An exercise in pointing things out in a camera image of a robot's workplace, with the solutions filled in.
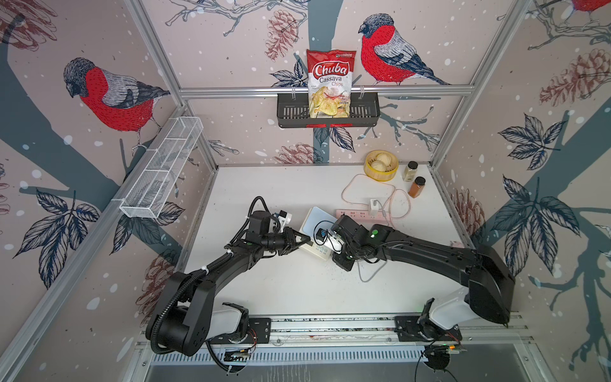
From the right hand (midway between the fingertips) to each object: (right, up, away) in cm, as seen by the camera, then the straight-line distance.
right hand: (333, 254), depth 81 cm
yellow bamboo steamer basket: (+28, +29, +31) cm, 51 cm away
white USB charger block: (+18, +15, +14) cm, 27 cm away
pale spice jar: (+39, +31, +28) cm, 57 cm away
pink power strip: (+14, +11, +17) cm, 25 cm away
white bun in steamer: (+27, +36, +34) cm, 56 cm away
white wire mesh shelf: (-59, +21, -10) cm, 63 cm away
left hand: (-7, +6, -2) cm, 9 cm away
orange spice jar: (+39, +23, +22) cm, 50 cm away
